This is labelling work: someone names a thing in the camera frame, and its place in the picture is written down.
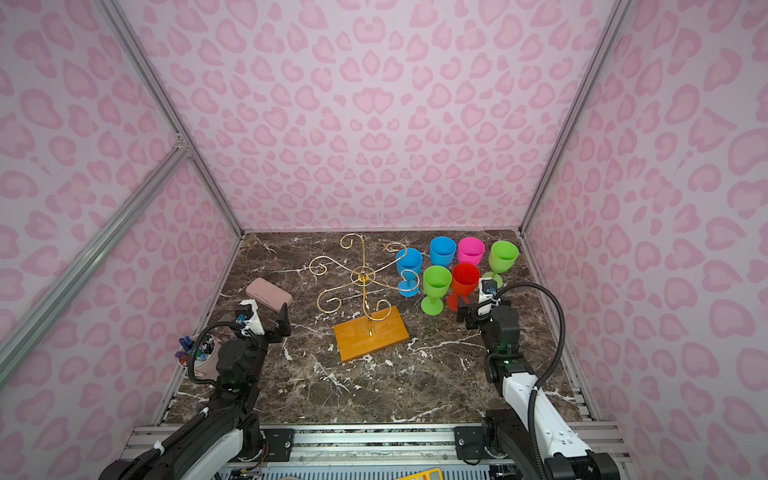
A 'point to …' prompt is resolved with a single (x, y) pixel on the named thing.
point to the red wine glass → (465, 279)
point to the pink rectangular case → (268, 294)
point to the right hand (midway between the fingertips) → (478, 291)
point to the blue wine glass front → (409, 263)
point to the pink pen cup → (205, 363)
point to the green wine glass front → (502, 256)
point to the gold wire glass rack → (361, 329)
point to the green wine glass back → (437, 279)
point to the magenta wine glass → (470, 250)
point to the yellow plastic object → (424, 475)
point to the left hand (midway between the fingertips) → (268, 302)
